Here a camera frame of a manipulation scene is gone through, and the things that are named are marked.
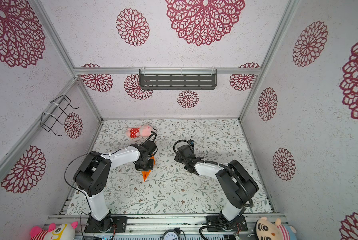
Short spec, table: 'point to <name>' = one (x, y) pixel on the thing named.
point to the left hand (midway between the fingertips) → (147, 171)
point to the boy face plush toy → (266, 229)
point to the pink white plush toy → (66, 231)
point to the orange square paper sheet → (146, 173)
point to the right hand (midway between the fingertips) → (178, 152)
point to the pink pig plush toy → (144, 131)
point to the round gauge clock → (172, 234)
